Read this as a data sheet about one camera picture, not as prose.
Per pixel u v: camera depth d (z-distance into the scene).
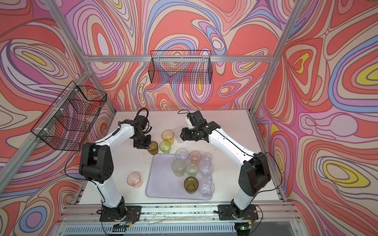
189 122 0.70
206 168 0.88
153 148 0.96
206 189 0.81
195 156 0.90
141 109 0.82
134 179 0.84
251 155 0.46
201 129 0.60
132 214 0.73
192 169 0.88
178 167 0.87
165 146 0.96
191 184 0.81
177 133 0.94
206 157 0.88
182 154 0.90
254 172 0.44
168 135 0.96
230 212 0.73
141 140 0.79
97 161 0.49
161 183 0.84
